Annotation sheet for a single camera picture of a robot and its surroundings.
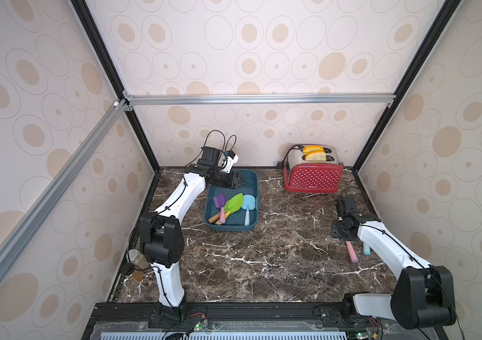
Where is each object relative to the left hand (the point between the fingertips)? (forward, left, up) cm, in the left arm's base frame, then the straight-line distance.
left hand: (244, 178), depth 86 cm
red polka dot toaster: (+11, -34, -10) cm, 37 cm away
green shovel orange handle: (-7, +14, -19) cm, 25 cm away
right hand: (-16, -40, -14) cm, 45 cm away
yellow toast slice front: (+16, -33, -2) cm, 37 cm away
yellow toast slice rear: (+21, -32, -2) cm, 38 cm away
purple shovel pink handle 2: (-25, -44, -19) cm, 54 cm away
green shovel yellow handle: (+1, +5, -21) cm, 21 cm away
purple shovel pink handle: (+4, +12, -22) cm, 25 cm away
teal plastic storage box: (-8, +4, -21) cm, 23 cm away
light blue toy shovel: (+3, -2, -21) cm, 21 cm away
